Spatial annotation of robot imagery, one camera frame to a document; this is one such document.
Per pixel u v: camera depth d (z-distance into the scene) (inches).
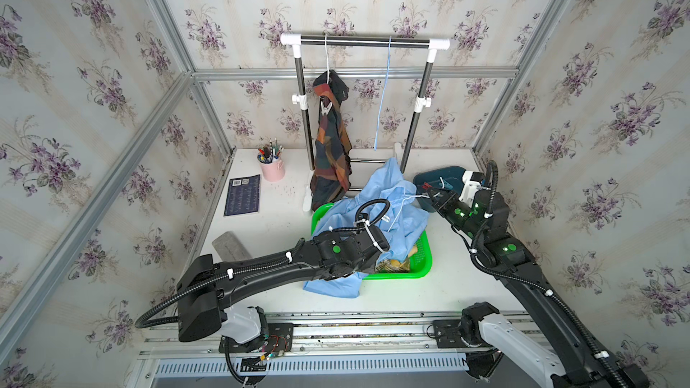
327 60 37.6
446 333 28.9
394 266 32.9
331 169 30.9
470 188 25.7
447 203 24.7
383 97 42.3
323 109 26.6
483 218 20.2
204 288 15.4
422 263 31.5
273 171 42.0
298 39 26.3
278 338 28.3
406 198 30.2
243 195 40.8
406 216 33.3
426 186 41.8
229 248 34.6
